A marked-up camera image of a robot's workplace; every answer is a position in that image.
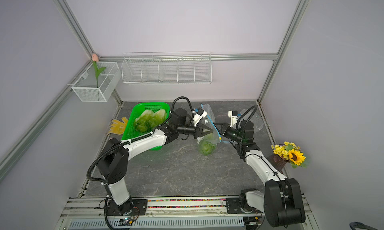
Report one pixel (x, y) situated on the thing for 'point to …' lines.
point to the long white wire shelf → (166, 68)
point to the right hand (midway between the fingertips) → (212, 123)
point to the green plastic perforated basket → (129, 131)
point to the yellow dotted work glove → (118, 127)
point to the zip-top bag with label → (214, 137)
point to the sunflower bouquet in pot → (285, 152)
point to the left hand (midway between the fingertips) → (212, 132)
